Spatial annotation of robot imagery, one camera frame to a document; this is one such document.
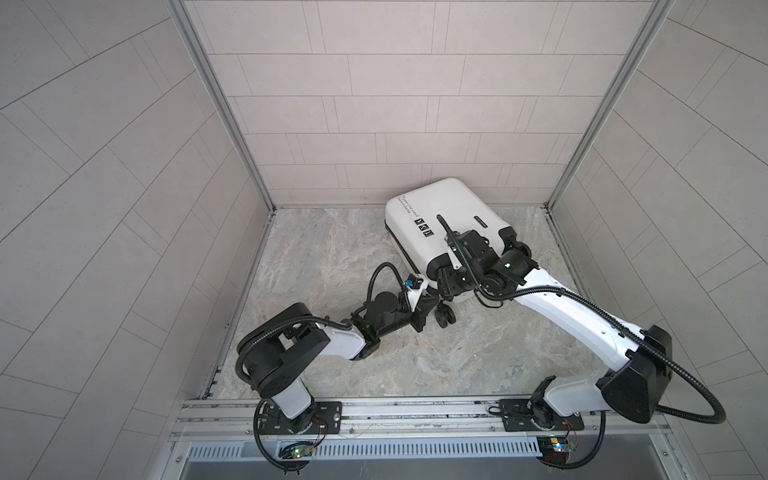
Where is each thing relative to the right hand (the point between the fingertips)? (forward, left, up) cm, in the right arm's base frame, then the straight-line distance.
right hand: (443, 280), depth 77 cm
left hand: (-4, 0, -5) cm, 6 cm away
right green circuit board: (-36, -22, -18) cm, 45 cm away
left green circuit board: (-33, +36, -12) cm, 50 cm away
